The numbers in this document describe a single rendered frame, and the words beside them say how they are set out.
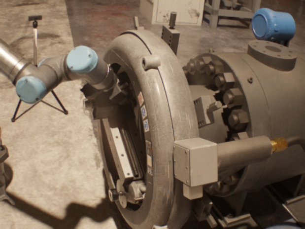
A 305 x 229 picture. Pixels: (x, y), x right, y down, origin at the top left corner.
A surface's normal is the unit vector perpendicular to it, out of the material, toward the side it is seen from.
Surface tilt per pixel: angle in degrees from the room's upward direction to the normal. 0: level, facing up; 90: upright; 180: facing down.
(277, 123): 61
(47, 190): 0
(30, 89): 92
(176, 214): 96
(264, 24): 90
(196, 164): 67
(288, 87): 37
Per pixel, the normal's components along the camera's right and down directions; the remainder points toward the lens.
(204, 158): 0.40, 0.11
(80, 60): -0.25, -0.30
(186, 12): 0.28, 0.49
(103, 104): 0.25, -0.58
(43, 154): 0.10, -0.87
